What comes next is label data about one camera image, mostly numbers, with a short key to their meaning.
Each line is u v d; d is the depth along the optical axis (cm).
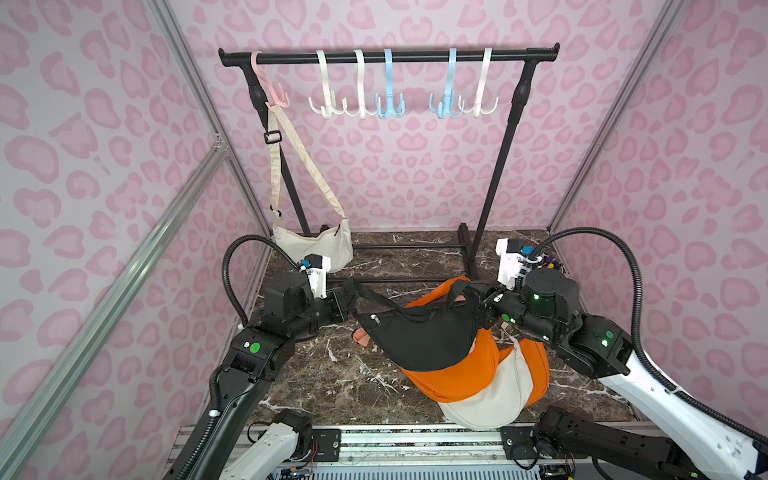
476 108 63
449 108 66
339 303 57
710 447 37
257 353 45
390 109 66
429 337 73
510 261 54
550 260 95
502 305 53
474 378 79
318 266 59
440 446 74
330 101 160
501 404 76
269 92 64
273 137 68
